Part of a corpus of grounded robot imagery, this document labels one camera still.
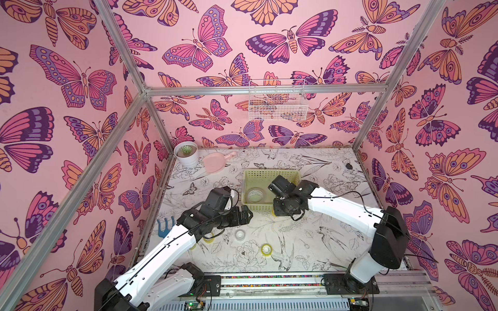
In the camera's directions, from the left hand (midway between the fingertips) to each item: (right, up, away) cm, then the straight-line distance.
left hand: (246, 215), depth 75 cm
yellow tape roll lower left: (-16, -14, +10) cm, 24 cm away
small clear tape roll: (-3, -12, +11) cm, 17 cm away
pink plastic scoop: (-20, +21, +40) cm, 50 cm away
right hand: (+12, -1, +6) cm, 13 cm away
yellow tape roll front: (+9, -17, +7) cm, 20 cm away
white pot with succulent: (-33, +25, +30) cm, 52 cm away
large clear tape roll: (+4, +4, +22) cm, 23 cm away
